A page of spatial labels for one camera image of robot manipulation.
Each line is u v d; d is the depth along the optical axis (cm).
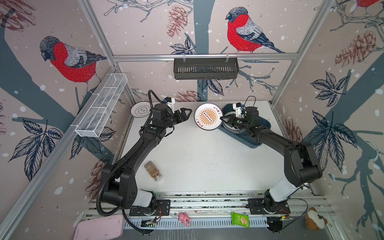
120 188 41
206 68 104
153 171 82
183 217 69
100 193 43
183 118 71
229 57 90
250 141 92
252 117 70
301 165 46
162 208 73
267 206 67
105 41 84
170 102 74
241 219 69
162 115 61
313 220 68
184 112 73
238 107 83
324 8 73
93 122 71
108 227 67
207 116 88
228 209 74
